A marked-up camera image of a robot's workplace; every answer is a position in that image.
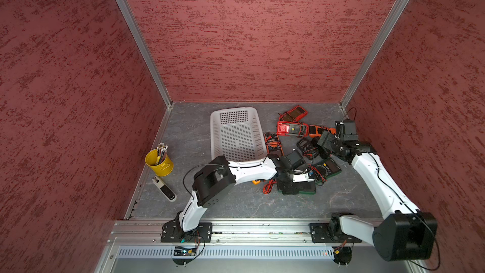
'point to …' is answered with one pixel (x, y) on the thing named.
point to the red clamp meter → (292, 129)
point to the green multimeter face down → (293, 188)
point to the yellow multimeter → (256, 182)
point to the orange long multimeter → (314, 131)
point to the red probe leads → (266, 188)
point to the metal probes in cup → (161, 150)
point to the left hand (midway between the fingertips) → (291, 183)
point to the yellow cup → (164, 169)
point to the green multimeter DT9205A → (328, 169)
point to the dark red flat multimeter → (293, 114)
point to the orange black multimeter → (273, 143)
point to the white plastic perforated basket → (237, 133)
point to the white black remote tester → (171, 196)
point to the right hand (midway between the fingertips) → (328, 144)
